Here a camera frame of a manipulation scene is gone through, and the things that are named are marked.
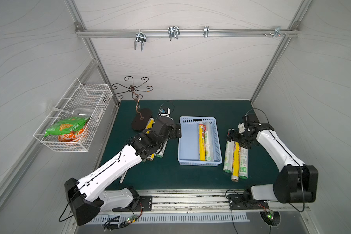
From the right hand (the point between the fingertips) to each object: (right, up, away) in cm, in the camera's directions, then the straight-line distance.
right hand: (233, 140), depth 85 cm
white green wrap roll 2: (+5, -13, -1) cm, 14 cm away
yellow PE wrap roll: (-50, -11, +3) cm, 51 cm away
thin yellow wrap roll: (-18, -3, +8) cm, 20 cm away
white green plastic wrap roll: (-13, -2, +9) cm, 16 cm away
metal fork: (-65, -21, -3) cm, 68 cm away
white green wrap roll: (-3, -12, +1) cm, 13 cm away
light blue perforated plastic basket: (-26, -3, +9) cm, 28 cm away
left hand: (-36, +10, -13) cm, 39 cm away
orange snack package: (-79, +6, -22) cm, 83 cm away
